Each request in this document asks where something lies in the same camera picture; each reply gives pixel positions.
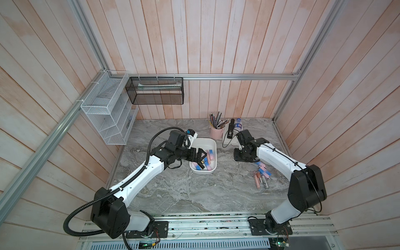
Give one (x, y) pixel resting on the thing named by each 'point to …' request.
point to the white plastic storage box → (209, 146)
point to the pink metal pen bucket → (216, 134)
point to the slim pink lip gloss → (258, 183)
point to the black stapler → (230, 130)
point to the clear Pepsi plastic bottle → (238, 126)
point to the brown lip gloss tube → (258, 174)
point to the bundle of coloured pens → (214, 123)
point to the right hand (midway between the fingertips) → (237, 157)
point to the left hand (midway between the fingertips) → (198, 155)
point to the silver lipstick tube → (265, 182)
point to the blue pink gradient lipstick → (198, 167)
